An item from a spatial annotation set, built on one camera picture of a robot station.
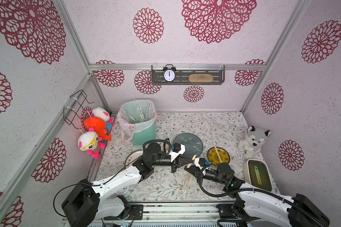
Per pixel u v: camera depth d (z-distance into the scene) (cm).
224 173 59
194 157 63
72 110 75
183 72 96
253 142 83
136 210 75
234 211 66
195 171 68
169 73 90
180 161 62
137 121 97
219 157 93
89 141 80
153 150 56
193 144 100
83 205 40
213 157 95
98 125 88
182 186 83
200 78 90
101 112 94
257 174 82
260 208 57
